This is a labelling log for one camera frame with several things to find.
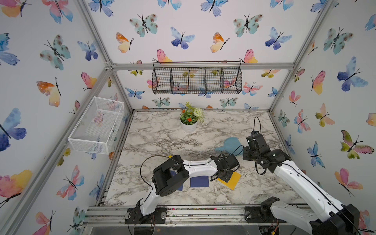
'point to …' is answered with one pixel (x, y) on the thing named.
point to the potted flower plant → (189, 117)
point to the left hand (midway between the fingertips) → (227, 175)
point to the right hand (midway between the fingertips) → (249, 150)
